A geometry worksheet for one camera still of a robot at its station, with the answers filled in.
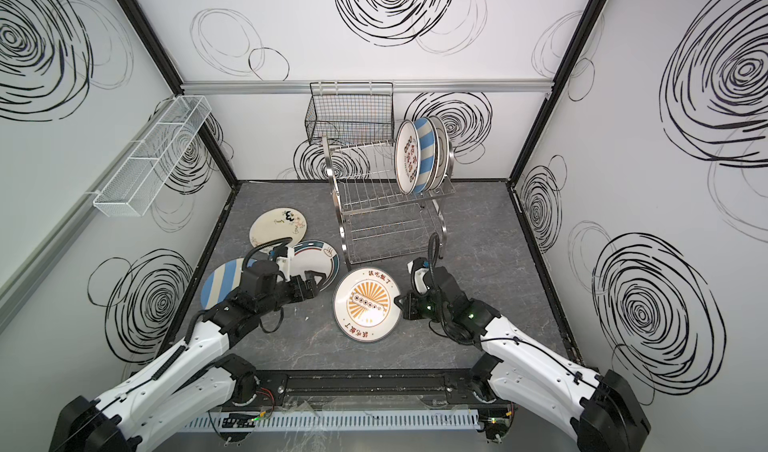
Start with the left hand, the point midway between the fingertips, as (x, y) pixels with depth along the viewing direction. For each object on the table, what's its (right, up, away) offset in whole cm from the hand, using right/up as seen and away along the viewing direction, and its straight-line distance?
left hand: (318, 278), depth 81 cm
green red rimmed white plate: (-4, +3, +17) cm, 18 cm away
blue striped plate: (-34, -4, +13) cm, 36 cm away
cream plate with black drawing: (-22, +13, +27) cm, 37 cm away
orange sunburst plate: (+13, -7, -1) cm, 15 cm away
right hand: (+20, -6, -5) cm, 21 cm away
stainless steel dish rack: (+16, +15, +27) cm, 35 cm away
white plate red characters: (+24, +33, 0) cm, 41 cm away
